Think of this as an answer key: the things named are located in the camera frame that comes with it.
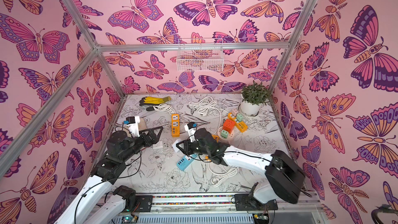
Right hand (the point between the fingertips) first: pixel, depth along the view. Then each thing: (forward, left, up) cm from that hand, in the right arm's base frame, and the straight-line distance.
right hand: (175, 148), depth 75 cm
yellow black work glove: (+43, +27, -13) cm, 52 cm away
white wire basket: (+53, -12, +17) cm, 57 cm away
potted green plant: (+33, -43, +4) cm, 54 cm away
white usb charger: (+2, +1, -1) cm, 2 cm away
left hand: (+6, +7, +9) cm, 13 cm away
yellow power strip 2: (+22, -37, -14) cm, 46 cm away
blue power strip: (-2, -4, -13) cm, 14 cm away
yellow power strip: (+23, +5, -13) cm, 27 cm away
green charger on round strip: (+14, -26, -10) cm, 31 cm away
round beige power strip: (+15, -30, -14) cm, 36 cm away
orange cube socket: (+19, -28, -8) cm, 35 cm away
